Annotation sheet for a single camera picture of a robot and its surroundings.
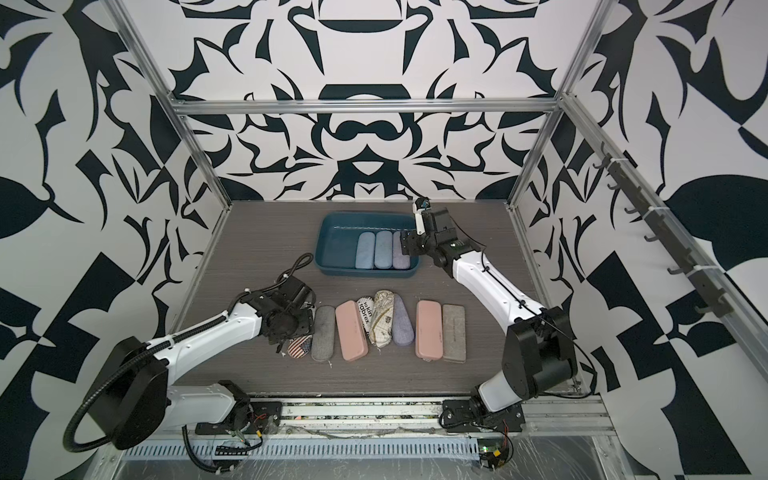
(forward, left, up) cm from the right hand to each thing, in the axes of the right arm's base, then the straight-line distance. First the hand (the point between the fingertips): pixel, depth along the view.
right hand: (412, 230), depth 87 cm
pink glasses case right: (-24, -4, -14) cm, 28 cm away
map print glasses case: (-23, +9, -13) cm, 28 cm away
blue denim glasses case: (+4, +9, -17) cm, 19 cm away
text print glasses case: (-15, +14, -16) cm, 26 cm away
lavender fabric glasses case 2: (-23, +3, -16) cm, 28 cm away
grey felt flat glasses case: (-27, -11, -17) cm, 33 cm away
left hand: (-21, +32, -16) cm, 42 cm away
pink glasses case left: (-24, +17, -15) cm, 33 cm away
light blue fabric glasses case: (+5, +15, -17) cm, 23 cm away
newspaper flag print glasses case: (-27, +31, -17) cm, 45 cm away
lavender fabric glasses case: (+1, +3, -16) cm, 16 cm away
